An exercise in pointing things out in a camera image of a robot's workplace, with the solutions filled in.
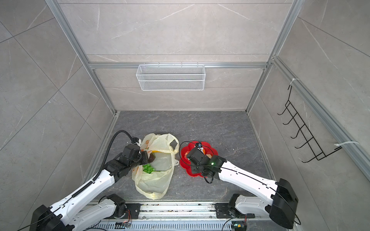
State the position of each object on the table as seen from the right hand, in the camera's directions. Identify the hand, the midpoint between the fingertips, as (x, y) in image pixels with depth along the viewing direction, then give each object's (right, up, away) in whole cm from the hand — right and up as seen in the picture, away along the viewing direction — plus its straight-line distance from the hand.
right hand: (195, 163), depth 79 cm
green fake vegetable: (-28, -5, +5) cm, 28 cm away
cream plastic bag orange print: (-18, +9, +3) cm, 20 cm away
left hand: (-28, +6, +3) cm, 29 cm away
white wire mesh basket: (-16, +55, +21) cm, 61 cm away
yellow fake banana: (-22, +6, +2) cm, 23 cm away
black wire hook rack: (+51, +14, -16) cm, 55 cm away
